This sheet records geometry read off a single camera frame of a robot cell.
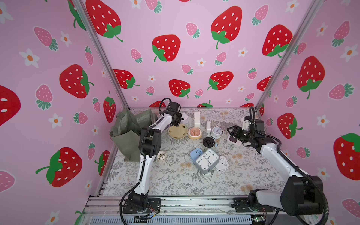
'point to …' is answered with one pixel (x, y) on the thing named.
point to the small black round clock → (208, 142)
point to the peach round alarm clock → (194, 133)
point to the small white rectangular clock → (208, 127)
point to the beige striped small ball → (161, 155)
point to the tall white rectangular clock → (197, 119)
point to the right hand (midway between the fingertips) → (228, 130)
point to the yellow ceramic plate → (178, 132)
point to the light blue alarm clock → (195, 153)
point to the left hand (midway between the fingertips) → (183, 117)
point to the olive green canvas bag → (127, 127)
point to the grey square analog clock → (207, 161)
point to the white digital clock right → (234, 141)
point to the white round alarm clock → (216, 132)
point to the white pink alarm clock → (222, 164)
